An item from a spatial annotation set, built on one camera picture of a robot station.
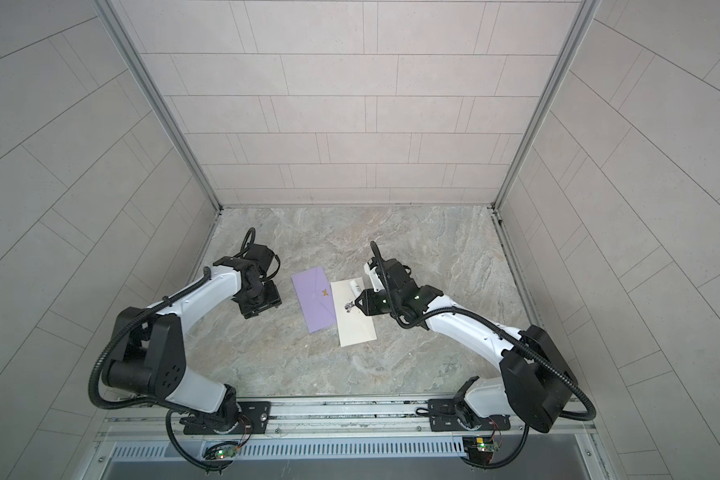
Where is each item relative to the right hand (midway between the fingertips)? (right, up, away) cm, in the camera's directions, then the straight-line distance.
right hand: (357, 305), depth 80 cm
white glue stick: (0, +4, +1) cm, 5 cm away
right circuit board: (+30, -31, -12) cm, 44 cm away
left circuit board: (-28, -28, -15) cm, 43 cm away
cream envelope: (-1, -8, +7) cm, 11 cm away
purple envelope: (-14, -1, +12) cm, 18 cm away
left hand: (-23, -1, +8) cm, 25 cm away
